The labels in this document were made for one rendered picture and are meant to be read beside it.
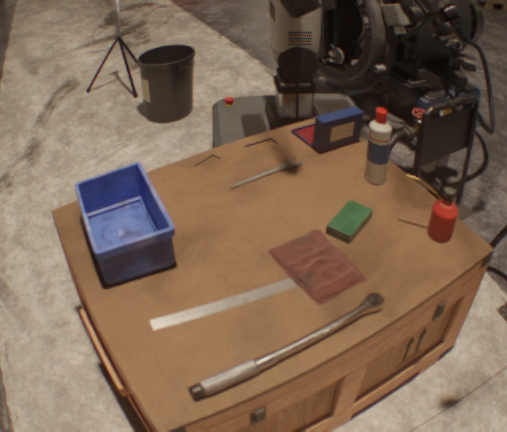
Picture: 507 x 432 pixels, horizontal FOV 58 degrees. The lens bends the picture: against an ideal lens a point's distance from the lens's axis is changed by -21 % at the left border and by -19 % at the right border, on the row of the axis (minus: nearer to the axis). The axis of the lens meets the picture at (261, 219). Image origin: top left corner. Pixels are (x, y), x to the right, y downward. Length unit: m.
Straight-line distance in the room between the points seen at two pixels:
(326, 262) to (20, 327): 1.15
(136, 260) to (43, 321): 0.76
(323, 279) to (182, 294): 0.31
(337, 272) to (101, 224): 0.61
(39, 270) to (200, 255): 0.96
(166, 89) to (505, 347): 2.01
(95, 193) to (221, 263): 0.40
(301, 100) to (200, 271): 1.05
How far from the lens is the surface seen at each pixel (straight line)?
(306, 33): 1.96
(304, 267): 1.24
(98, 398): 1.63
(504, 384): 1.75
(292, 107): 2.14
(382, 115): 1.43
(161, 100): 2.73
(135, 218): 1.42
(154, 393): 1.05
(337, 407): 1.37
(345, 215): 1.37
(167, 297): 1.21
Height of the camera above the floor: 1.35
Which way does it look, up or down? 40 degrees down
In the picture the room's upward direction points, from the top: straight up
